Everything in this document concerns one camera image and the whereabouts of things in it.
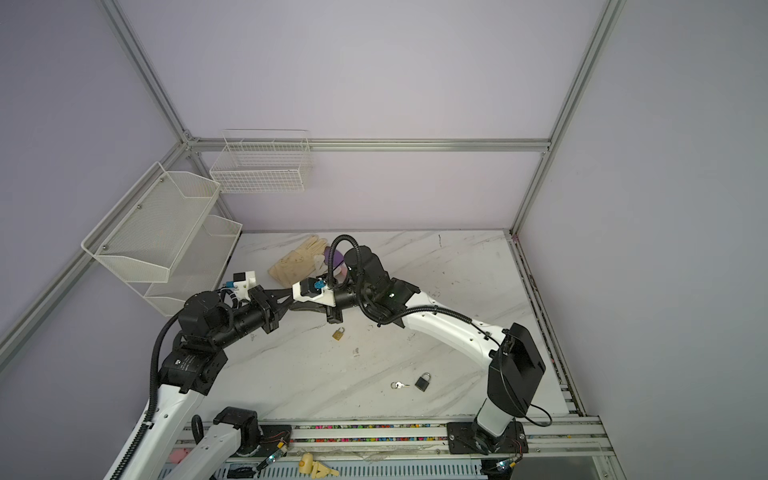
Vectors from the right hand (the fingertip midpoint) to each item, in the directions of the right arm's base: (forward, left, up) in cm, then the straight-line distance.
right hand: (294, 301), depth 64 cm
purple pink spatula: (+40, +1, -32) cm, 51 cm away
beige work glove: (+36, +15, -30) cm, 49 cm away
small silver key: (-8, -23, -31) cm, 39 cm away
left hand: (+3, 0, 0) cm, 3 cm away
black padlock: (-7, -30, -31) cm, 44 cm away
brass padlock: (+7, -4, -31) cm, 32 cm away
